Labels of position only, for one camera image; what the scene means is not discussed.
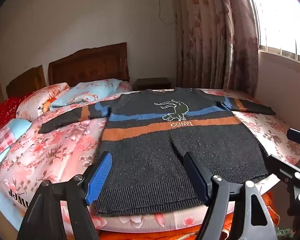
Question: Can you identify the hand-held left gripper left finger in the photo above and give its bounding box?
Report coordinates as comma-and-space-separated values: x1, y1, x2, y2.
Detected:
16, 151, 113, 240

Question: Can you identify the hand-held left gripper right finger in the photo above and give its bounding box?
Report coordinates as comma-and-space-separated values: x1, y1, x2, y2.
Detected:
183, 152, 278, 240

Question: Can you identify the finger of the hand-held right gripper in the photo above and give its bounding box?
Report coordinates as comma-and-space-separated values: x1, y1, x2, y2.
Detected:
266, 154, 300, 203
287, 128, 300, 147

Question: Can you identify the dark striped knit sweater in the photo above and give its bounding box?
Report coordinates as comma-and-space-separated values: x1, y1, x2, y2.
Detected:
38, 87, 277, 217

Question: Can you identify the orange blanket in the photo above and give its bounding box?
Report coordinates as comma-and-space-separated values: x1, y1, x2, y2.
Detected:
100, 192, 293, 240

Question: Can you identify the pink floral bed quilt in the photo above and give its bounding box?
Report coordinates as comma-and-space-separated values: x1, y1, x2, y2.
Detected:
0, 81, 300, 233

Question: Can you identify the light blue floral pillow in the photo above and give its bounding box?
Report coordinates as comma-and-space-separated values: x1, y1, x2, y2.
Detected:
50, 79, 123, 108

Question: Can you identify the pink floral pillow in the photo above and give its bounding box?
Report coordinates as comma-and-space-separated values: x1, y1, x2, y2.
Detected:
16, 82, 70, 120

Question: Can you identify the pink checked cloth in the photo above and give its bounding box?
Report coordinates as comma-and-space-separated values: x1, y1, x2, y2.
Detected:
0, 124, 18, 155

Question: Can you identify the dark wooden nightstand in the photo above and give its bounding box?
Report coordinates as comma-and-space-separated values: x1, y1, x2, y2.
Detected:
136, 77, 172, 91

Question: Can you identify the large carved wooden headboard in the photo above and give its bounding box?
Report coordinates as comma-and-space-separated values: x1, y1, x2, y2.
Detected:
48, 42, 130, 88

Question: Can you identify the red patterned blanket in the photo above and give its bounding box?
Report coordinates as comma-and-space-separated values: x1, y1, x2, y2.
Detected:
0, 94, 33, 137

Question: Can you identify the small wooden headboard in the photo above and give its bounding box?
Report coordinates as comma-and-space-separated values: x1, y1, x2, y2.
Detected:
6, 65, 47, 98

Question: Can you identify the barred window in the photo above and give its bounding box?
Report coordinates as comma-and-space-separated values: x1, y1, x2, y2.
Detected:
242, 0, 300, 62

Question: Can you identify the pink floral curtain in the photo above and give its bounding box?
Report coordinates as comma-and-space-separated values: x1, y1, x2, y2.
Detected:
170, 0, 259, 103

